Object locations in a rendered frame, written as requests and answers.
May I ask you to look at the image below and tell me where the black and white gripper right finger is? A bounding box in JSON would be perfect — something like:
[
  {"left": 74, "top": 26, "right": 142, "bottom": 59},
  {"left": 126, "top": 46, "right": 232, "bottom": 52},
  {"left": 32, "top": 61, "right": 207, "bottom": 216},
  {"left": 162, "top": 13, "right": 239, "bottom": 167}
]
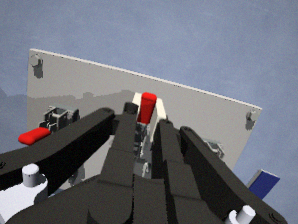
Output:
[{"left": 150, "top": 98, "right": 288, "bottom": 224}]

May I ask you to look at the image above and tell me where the dark blue rectangular block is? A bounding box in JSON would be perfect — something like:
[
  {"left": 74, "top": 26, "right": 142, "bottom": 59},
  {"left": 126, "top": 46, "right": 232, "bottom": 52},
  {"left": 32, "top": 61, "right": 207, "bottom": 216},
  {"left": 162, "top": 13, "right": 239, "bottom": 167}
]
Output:
[{"left": 246, "top": 169, "right": 280, "bottom": 200}]

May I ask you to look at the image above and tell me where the grey fixture plate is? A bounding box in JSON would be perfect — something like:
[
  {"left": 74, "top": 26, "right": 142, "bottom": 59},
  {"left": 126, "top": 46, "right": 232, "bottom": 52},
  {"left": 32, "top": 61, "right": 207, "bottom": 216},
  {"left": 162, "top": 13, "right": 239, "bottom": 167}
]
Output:
[{"left": 27, "top": 49, "right": 262, "bottom": 190}]

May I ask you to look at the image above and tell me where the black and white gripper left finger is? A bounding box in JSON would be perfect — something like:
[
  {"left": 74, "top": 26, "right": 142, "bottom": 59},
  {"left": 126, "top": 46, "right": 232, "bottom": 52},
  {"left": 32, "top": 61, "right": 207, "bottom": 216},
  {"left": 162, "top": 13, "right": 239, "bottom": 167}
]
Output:
[{"left": 0, "top": 93, "right": 142, "bottom": 224}]

